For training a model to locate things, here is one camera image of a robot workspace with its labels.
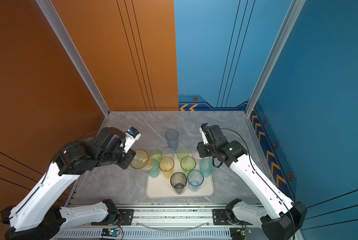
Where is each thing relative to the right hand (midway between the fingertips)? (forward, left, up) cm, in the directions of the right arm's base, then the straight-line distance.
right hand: (199, 147), depth 74 cm
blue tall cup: (+11, +15, -7) cm, 20 cm away
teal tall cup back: (-7, +23, -12) cm, 27 cm away
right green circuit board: (-33, -18, -23) cm, 44 cm away
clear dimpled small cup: (+6, +18, -16) cm, 25 cm away
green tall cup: (-1, +6, -16) cm, 17 cm away
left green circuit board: (-33, +44, -23) cm, 59 cm away
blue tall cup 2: (-11, +2, -13) cm, 18 cm away
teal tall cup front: (-2, -5, -18) cm, 19 cm away
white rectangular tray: (-12, +22, -22) cm, 34 cm away
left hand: (-8, +28, +9) cm, 31 cm away
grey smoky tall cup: (-11, +11, -15) cm, 22 cm away
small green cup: (+4, +9, -12) cm, 15 cm away
